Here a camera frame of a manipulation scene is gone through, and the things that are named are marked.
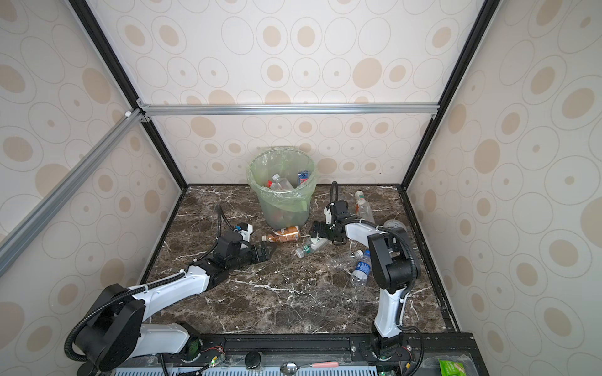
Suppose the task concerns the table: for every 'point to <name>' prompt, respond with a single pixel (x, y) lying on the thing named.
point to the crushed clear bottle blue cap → (342, 262)
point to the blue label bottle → (302, 176)
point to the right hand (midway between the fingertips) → (320, 231)
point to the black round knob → (252, 359)
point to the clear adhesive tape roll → (394, 223)
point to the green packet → (449, 368)
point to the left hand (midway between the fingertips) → (274, 246)
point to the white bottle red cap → (271, 184)
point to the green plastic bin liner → (283, 176)
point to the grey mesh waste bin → (280, 218)
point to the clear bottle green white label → (363, 209)
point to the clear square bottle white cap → (279, 184)
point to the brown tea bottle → (286, 234)
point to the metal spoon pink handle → (291, 368)
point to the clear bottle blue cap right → (360, 274)
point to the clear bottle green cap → (313, 244)
